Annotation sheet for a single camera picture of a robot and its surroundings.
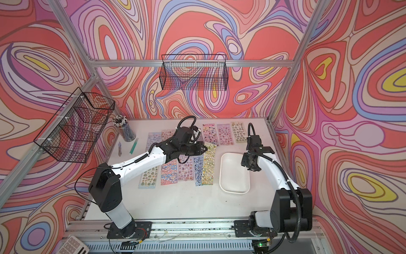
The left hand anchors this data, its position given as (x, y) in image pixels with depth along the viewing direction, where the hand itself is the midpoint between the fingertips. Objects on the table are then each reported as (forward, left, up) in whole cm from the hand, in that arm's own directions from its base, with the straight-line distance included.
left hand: (210, 149), depth 80 cm
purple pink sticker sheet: (+26, -11, -19) cm, 34 cm away
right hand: (-4, -22, -11) cm, 25 cm away
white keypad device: (-39, +61, -18) cm, 74 cm away
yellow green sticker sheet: (-5, +1, -7) cm, 8 cm away
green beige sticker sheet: (+28, -22, -19) cm, 40 cm away
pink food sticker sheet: (+26, +30, -19) cm, 44 cm away
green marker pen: (+16, +51, -19) cm, 56 cm away
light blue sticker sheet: (+23, +39, -18) cm, 48 cm away
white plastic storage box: (-7, -14, -18) cm, 24 cm away
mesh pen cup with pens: (+21, +54, -2) cm, 58 cm away
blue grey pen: (+13, +59, -18) cm, 63 cm away
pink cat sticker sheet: (+27, -1, -19) cm, 33 cm away
